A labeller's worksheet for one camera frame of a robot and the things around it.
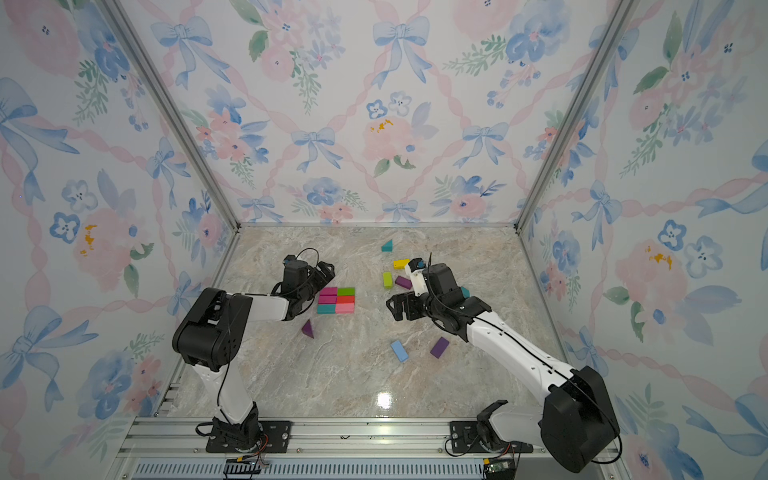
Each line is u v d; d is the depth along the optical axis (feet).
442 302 2.03
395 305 2.36
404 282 3.39
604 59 2.46
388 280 3.40
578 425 1.31
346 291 3.31
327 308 3.10
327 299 3.19
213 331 1.68
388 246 3.72
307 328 2.96
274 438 2.42
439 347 2.94
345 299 3.23
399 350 2.89
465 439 2.40
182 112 2.91
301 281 2.62
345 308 3.27
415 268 2.39
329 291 3.05
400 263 3.56
